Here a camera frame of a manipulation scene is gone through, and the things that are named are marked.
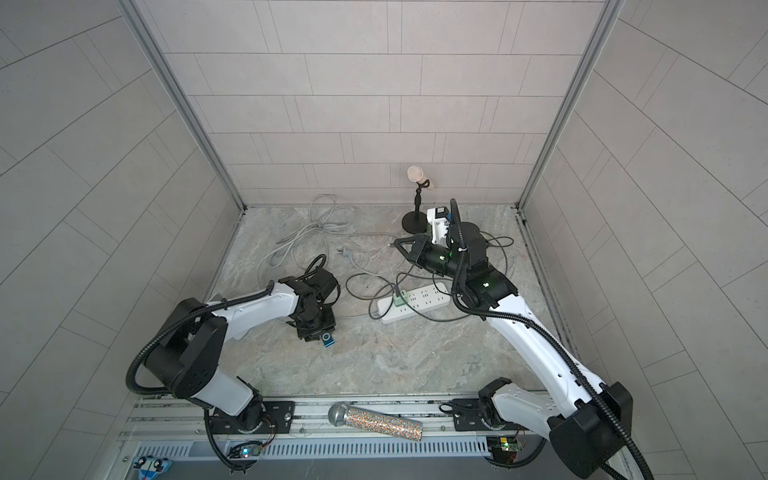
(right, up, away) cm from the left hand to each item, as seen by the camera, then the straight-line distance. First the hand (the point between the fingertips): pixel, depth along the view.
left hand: (337, 331), depth 87 cm
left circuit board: (-16, -19, -22) cm, 33 cm away
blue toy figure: (-36, -21, -23) cm, 48 cm away
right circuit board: (+43, -20, -19) cm, 51 cm away
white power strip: (+24, +8, +2) cm, 26 cm away
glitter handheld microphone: (+5, -13, -18) cm, 23 cm away
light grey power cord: (-14, +24, +18) cm, 33 cm away
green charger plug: (+18, +10, -2) cm, 21 cm away
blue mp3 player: (-2, -1, -4) cm, 5 cm away
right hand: (+17, +26, -20) cm, 37 cm away
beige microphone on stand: (+25, +33, +24) cm, 47 cm away
